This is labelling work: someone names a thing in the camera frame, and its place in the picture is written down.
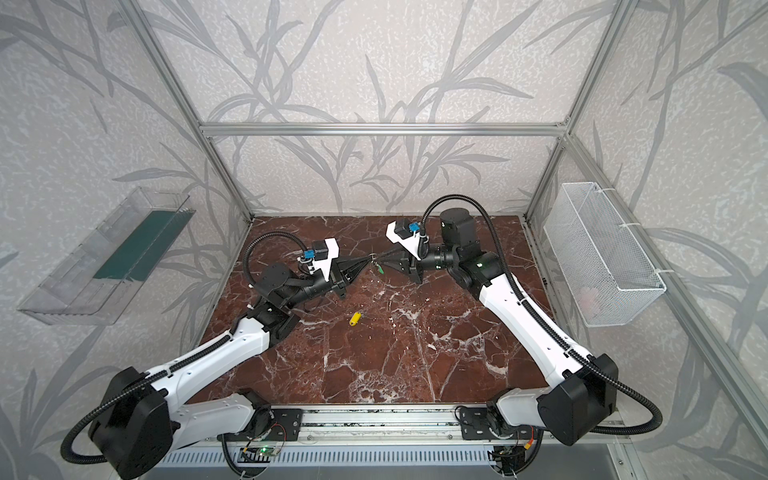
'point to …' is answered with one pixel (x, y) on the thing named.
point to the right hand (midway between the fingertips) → (383, 248)
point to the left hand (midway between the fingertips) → (372, 254)
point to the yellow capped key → (355, 318)
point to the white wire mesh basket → (604, 275)
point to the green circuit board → (262, 450)
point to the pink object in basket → (590, 301)
